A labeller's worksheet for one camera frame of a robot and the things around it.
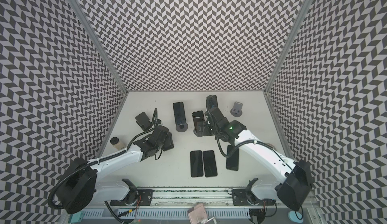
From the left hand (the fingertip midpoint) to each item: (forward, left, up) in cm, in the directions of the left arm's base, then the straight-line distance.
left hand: (166, 135), depth 88 cm
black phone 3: (-14, -25, -8) cm, 30 cm away
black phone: (+13, -7, +5) cm, 15 cm away
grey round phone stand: (+19, -45, -2) cm, 49 cm away
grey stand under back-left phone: (+9, -8, -6) cm, 13 cm away
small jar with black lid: (-6, +26, +3) cm, 27 cm away
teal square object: (-38, +35, -2) cm, 52 cm away
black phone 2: (-17, -18, -4) cm, 25 cm away
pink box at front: (-37, -18, -1) cm, 41 cm away
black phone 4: (-13, -38, -7) cm, 41 cm away
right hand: (-3, -23, +11) cm, 26 cm away
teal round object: (-38, -62, -6) cm, 73 cm away
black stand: (+10, +16, 0) cm, 19 cm away
